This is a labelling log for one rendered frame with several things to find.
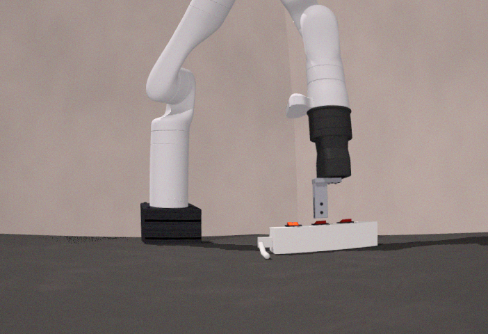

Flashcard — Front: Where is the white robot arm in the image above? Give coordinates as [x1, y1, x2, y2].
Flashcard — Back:
[146, 0, 345, 208]

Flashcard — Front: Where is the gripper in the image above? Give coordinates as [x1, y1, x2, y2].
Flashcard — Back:
[286, 79, 352, 218]

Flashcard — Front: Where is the white power strip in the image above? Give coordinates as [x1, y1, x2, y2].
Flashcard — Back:
[258, 219, 377, 259]

